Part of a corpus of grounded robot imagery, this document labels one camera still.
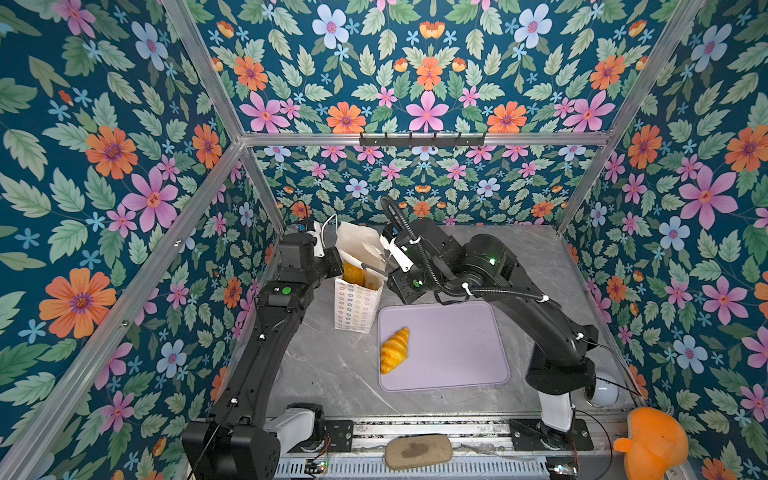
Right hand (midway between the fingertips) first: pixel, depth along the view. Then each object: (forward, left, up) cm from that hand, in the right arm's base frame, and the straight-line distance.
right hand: (392, 277), depth 62 cm
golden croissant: (-3, +1, -31) cm, 32 cm away
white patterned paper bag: (+4, +10, -19) cm, 22 cm away
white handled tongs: (+3, +6, 0) cm, 7 cm away
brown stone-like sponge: (-28, -3, -31) cm, 42 cm away
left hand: (+13, +13, -4) cm, 19 cm away
